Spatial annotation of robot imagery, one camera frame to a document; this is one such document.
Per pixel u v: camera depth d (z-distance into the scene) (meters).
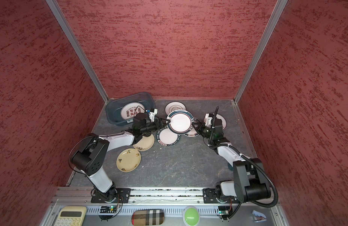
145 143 0.90
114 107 1.10
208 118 0.81
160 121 0.79
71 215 0.68
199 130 0.76
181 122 0.88
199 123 1.05
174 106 1.17
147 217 0.66
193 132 0.85
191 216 0.68
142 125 0.73
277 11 0.73
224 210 0.71
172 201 0.73
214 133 0.68
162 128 0.79
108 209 0.71
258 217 0.68
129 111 1.12
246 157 0.47
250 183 0.42
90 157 0.47
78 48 0.88
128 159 0.87
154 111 0.84
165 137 0.97
